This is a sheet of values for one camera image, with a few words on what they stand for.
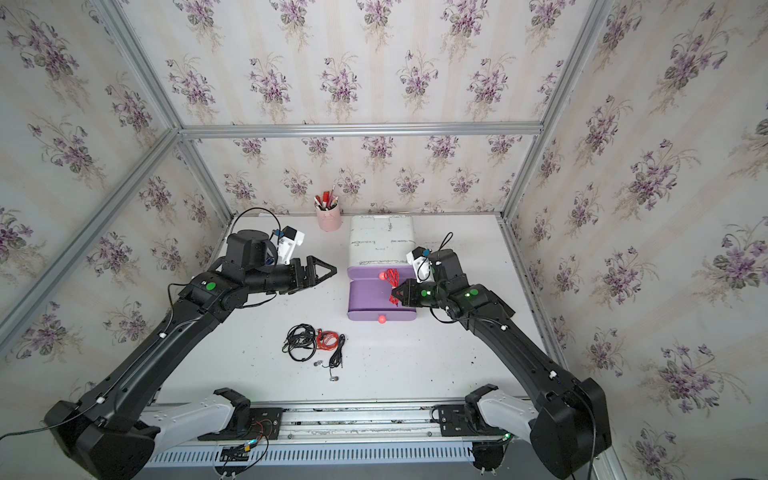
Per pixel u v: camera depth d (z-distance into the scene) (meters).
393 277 0.77
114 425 0.38
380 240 0.84
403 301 0.70
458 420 0.73
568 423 0.38
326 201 1.12
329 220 1.11
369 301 0.84
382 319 0.81
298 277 0.59
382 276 0.79
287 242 0.65
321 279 0.63
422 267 0.68
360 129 0.93
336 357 0.84
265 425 0.73
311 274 0.60
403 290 0.73
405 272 0.79
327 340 0.86
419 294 0.67
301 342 0.86
